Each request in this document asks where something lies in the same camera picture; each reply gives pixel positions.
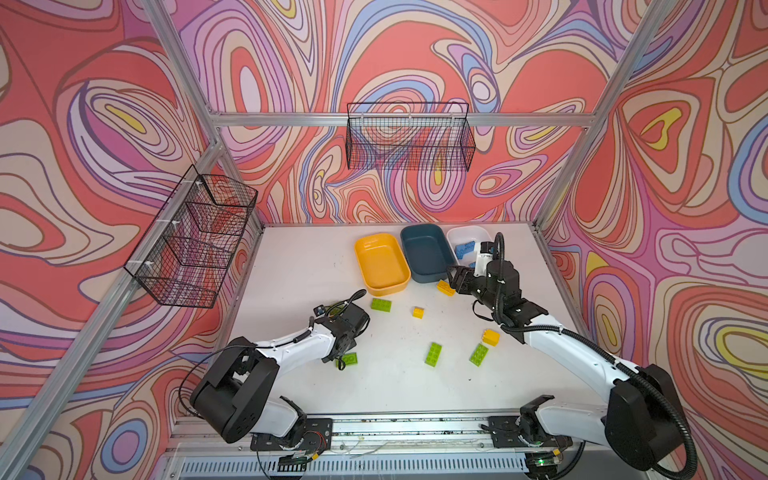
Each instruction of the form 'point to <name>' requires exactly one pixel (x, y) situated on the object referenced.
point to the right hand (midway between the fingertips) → (454, 274)
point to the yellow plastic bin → (383, 262)
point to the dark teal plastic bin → (429, 251)
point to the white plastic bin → (464, 234)
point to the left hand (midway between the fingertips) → (345, 342)
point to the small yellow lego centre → (418, 312)
